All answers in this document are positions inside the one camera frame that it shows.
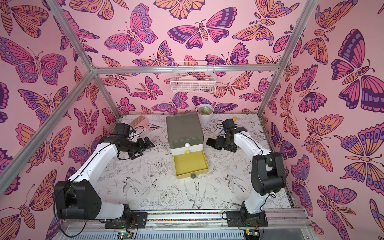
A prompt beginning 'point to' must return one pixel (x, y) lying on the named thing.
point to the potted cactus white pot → (204, 111)
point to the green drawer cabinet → (185, 137)
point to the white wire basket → (193, 77)
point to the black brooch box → (211, 142)
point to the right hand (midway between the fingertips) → (219, 146)
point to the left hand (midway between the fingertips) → (150, 147)
